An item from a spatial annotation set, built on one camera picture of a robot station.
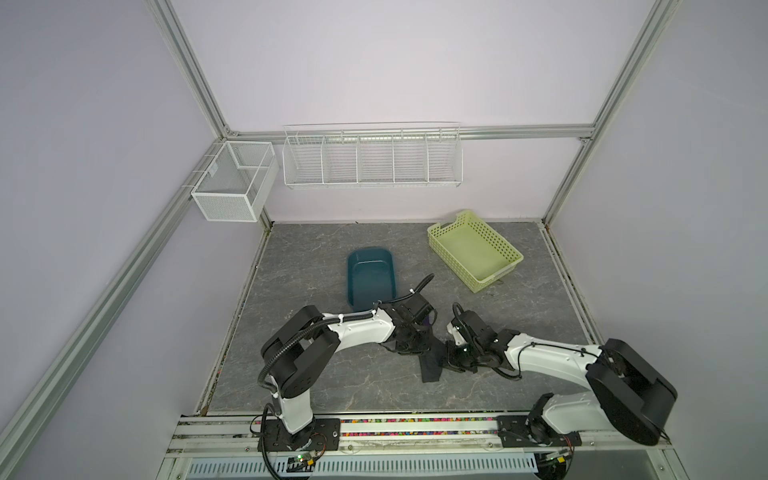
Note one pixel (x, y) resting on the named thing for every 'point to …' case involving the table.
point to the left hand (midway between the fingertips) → (429, 354)
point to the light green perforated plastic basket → (478, 255)
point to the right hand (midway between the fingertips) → (438, 365)
